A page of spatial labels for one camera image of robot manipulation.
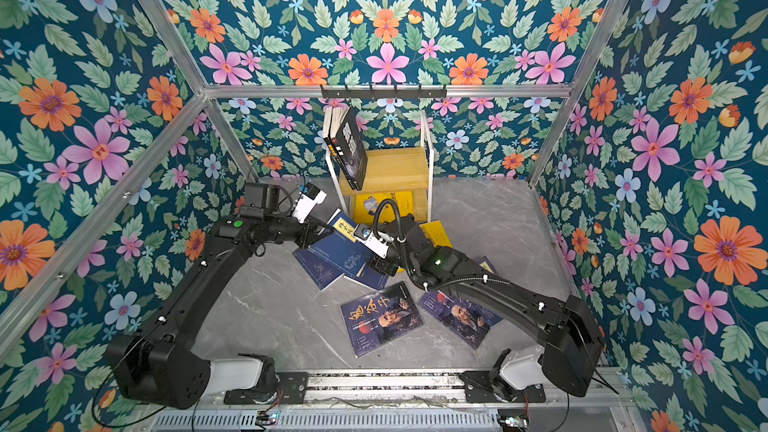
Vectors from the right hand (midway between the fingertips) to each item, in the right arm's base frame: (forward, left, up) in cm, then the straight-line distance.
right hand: (374, 239), depth 76 cm
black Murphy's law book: (+23, +8, +11) cm, 27 cm away
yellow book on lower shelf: (+25, +6, -16) cm, 31 cm away
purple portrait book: (-14, -26, -22) cm, 37 cm away
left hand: (+2, +10, +5) cm, 11 cm away
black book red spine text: (+19, +10, +13) cm, 25 cm away
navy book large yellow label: (+1, +4, -22) cm, 22 cm away
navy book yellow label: (+2, +19, -21) cm, 28 cm away
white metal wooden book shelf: (+28, -7, -4) cm, 29 cm away
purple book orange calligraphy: (-12, -1, -22) cm, 25 cm away
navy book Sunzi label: (-1, +8, -2) cm, 8 cm away
